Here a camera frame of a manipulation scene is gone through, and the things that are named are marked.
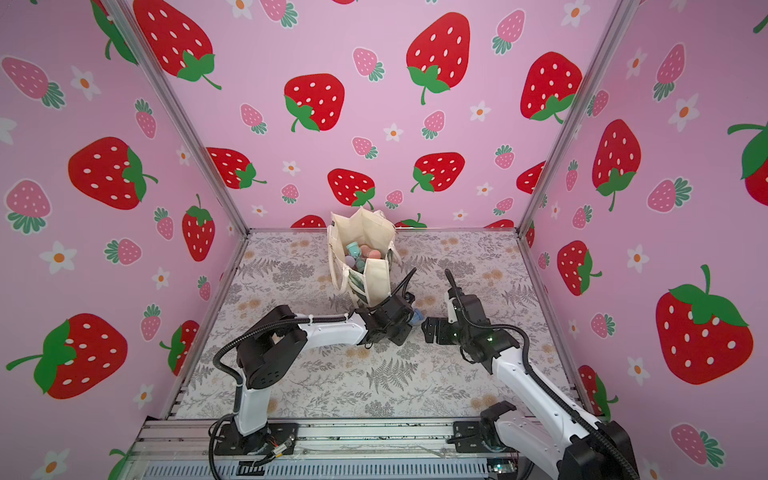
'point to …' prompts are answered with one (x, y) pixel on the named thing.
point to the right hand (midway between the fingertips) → (433, 327)
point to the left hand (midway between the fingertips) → (407, 327)
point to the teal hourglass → (354, 249)
